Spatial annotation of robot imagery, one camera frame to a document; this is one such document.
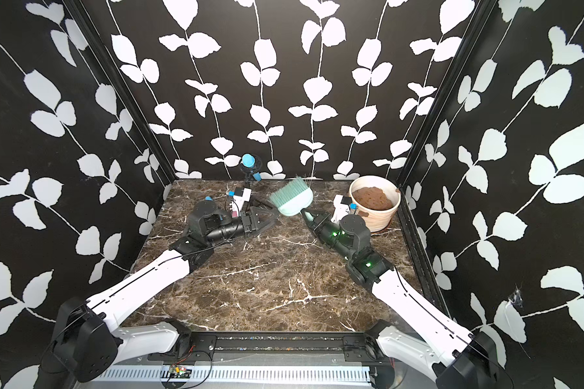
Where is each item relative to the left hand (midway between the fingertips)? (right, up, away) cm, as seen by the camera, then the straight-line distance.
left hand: (276, 217), depth 67 cm
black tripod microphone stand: (-14, +17, +32) cm, 39 cm away
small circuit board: (-30, -46, +3) cm, 55 cm away
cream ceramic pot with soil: (+40, +5, +34) cm, 52 cm away
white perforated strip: (-10, -47, +3) cm, 48 cm away
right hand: (+6, +3, 0) cm, 6 cm away
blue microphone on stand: (-13, +21, +26) cm, 35 cm away
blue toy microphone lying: (-37, +6, +46) cm, 59 cm away
